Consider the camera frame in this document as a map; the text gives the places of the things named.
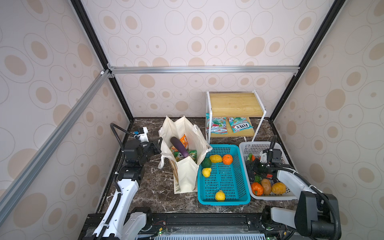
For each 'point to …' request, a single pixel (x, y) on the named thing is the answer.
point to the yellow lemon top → (215, 158)
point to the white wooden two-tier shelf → (235, 105)
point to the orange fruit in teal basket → (227, 159)
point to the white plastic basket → (255, 148)
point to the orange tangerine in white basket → (253, 158)
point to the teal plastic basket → (221, 184)
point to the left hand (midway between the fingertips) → (166, 137)
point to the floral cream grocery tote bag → (184, 169)
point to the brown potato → (266, 184)
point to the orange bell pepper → (257, 189)
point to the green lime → (206, 163)
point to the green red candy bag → (218, 126)
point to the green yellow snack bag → (192, 154)
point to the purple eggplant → (179, 146)
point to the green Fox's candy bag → (239, 124)
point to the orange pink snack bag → (183, 140)
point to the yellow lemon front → (220, 196)
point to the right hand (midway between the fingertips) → (251, 164)
